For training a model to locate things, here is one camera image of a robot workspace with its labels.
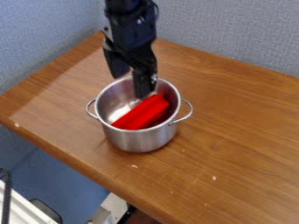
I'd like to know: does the white table frame bracket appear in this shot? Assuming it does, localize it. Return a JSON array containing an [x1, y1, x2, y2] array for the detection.
[[86, 192, 136, 224]]

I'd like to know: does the white appliance with black edge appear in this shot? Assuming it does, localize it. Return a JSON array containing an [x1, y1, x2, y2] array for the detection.
[[0, 180, 58, 224]]

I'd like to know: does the stainless steel pot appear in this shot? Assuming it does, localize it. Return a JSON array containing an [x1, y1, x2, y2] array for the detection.
[[85, 77, 193, 153]]

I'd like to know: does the red rectangular block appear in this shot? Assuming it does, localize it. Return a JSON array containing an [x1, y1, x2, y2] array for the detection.
[[111, 94, 169, 130]]

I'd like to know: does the black cable loop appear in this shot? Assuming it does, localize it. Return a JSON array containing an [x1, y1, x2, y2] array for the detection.
[[0, 168, 14, 224]]

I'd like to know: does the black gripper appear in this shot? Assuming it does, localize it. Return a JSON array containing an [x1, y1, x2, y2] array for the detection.
[[102, 7, 158, 99]]

